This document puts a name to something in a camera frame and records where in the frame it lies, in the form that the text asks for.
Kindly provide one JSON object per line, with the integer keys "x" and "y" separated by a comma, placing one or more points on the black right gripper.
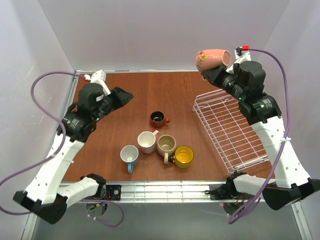
{"x": 216, "y": 75}

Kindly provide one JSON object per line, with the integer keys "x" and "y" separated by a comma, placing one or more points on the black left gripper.
{"x": 114, "y": 98}

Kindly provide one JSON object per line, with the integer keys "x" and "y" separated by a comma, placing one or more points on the pink floral textured mug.
{"x": 211, "y": 58}

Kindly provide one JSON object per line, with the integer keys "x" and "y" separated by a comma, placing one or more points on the orange black patterned mug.
{"x": 157, "y": 119}

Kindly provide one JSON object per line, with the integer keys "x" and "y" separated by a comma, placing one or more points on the pale pink faceted mug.
{"x": 147, "y": 141}

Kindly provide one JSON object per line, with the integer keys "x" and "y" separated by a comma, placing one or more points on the beige round mug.
{"x": 165, "y": 147}

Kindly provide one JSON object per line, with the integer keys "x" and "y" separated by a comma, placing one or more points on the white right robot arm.
{"x": 291, "y": 183}

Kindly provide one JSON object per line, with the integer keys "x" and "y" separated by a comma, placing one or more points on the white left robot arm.
{"x": 44, "y": 196}

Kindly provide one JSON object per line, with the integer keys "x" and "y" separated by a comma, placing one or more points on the blue floral mug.
{"x": 130, "y": 155}

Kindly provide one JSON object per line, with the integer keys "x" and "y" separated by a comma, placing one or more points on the yellow enamel mug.
{"x": 182, "y": 157}

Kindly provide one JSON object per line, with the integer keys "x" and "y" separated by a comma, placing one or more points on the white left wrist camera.
{"x": 99, "y": 77}

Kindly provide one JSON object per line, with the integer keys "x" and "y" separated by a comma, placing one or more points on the white wire dish rack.
{"x": 237, "y": 144}

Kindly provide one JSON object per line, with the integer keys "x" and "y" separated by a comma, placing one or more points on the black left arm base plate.
{"x": 112, "y": 192}

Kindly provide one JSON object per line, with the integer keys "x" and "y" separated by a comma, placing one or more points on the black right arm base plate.
{"x": 223, "y": 192}

